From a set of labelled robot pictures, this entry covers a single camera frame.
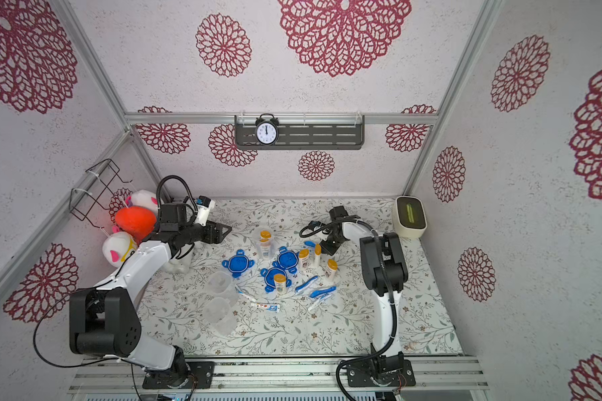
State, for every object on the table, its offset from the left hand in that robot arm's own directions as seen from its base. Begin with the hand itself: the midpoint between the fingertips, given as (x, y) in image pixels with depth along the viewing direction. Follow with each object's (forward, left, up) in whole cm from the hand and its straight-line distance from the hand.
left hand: (223, 227), depth 88 cm
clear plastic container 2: (-14, +2, -17) cm, 22 cm away
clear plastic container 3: (-25, +1, -16) cm, 29 cm away
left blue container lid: (-5, -3, -17) cm, 18 cm away
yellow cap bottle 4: (-12, -38, -6) cm, 41 cm away
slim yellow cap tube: (-3, -14, -10) cm, 18 cm away
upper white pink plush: (+12, +32, +2) cm, 35 cm away
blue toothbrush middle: (-18, -34, -16) cm, 42 cm away
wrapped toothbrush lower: (-21, -34, -16) cm, 43 cm away
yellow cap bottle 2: (-17, -21, -10) cm, 29 cm away
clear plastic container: (-2, -12, -6) cm, 13 cm away
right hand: (+4, -38, -17) cm, 42 cm away
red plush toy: (+2, +31, +1) cm, 31 cm away
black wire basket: (+9, +37, +16) cm, 41 cm away
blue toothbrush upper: (-15, -30, -16) cm, 37 cm away
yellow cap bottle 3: (-6, -34, -7) cm, 35 cm away
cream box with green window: (+15, -74, -12) cm, 77 cm away
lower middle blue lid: (-12, -16, -17) cm, 26 cm away
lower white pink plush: (-11, +31, +3) cm, 33 cm away
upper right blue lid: (-3, -22, -18) cm, 29 cm away
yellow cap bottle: (+1, -14, -6) cm, 15 cm away
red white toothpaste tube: (-23, -17, -15) cm, 33 cm away
